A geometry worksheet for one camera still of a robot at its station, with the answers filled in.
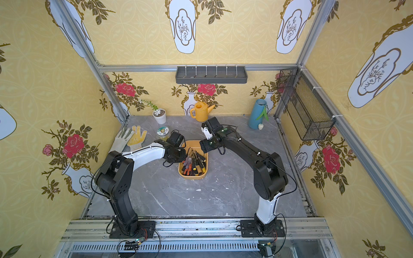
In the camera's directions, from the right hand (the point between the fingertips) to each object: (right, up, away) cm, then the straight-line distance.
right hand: (211, 142), depth 91 cm
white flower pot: (-33, +17, +14) cm, 40 cm away
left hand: (-20, -9, +6) cm, 23 cm away
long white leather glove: (-61, -2, +18) cm, 64 cm away
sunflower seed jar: (-31, +5, +11) cm, 34 cm away
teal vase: (+29, +15, +14) cm, 35 cm away
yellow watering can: (-7, +20, +21) cm, 30 cm away
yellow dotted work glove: (-50, +1, +16) cm, 52 cm away
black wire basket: (+45, +14, -14) cm, 50 cm away
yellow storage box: (-9, -14, 0) cm, 16 cm away
